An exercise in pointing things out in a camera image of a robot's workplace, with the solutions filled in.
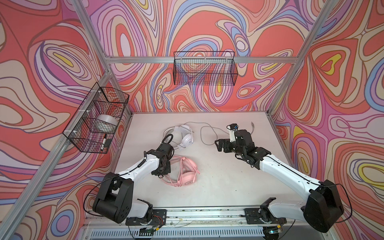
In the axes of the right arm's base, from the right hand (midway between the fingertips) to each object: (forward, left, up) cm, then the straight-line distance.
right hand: (223, 144), depth 83 cm
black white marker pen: (-4, +61, +11) cm, 62 cm away
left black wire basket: (+19, +68, +19) cm, 73 cm away
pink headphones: (-13, +20, -6) cm, 25 cm away
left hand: (-9, +34, -13) cm, 37 cm away
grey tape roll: (+2, +59, +18) cm, 62 cm away
